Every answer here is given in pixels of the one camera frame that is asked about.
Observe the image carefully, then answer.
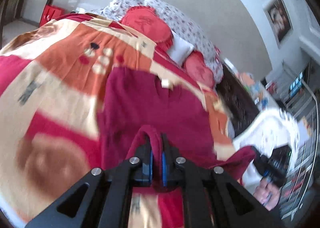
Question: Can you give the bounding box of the red box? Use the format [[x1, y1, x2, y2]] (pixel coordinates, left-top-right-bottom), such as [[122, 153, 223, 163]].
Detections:
[[41, 5, 63, 27]]

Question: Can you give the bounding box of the carved dark wooden cabinet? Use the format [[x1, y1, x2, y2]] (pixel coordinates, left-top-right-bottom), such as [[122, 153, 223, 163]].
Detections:
[[216, 64, 260, 136]]

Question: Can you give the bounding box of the person's right hand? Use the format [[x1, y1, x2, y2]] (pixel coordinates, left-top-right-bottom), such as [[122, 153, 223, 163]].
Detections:
[[254, 177, 283, 211]]

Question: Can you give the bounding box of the large floral pillow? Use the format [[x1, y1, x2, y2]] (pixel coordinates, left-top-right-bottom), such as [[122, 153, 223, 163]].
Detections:
[[144, 0, 224, 83]]

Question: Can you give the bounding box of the white pillow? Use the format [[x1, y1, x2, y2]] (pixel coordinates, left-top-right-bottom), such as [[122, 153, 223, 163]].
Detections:
[[169, 30, 195, 66]]

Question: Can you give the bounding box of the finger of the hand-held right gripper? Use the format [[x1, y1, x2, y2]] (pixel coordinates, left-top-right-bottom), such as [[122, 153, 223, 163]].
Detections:
[[251, 153, 272, 179]]

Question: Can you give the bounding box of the orange and red printed blanket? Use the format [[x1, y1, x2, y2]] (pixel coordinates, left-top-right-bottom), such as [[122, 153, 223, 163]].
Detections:
[[0, 14, 240, 228]]

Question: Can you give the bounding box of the small floral pillow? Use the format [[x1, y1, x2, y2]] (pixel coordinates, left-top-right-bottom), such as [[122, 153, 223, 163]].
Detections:
[[86, 0, 145, 22]]

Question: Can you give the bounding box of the shelf rack with boxes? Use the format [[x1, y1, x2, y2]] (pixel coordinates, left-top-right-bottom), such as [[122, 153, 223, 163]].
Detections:
[[265, 63, 320, 218]]

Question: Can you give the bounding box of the pile of colourful small things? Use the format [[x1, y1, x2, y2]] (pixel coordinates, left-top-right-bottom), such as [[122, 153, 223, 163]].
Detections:
[[237, 71, 270, 108]]

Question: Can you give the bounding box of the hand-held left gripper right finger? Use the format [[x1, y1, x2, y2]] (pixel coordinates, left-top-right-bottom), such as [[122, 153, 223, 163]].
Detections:
[[160, 132, 283, 228]]

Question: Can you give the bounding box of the red heart pillow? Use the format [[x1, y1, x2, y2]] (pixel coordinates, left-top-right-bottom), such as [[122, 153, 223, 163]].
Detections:
[[119, 6, 174, 50], [184, 51, 215, 88]]

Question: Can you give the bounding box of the dark red sweater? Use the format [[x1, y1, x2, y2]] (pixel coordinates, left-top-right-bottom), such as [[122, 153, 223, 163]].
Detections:
[[96, 66, 258, 193]]

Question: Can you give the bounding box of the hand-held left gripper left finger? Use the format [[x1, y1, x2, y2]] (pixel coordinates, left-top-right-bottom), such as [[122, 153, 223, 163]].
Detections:
[[25, 131, 153, 228]]

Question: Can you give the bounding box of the dark framed picture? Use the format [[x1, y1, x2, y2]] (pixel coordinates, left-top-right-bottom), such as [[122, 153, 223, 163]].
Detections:
[[262, 0, 293, 48]]

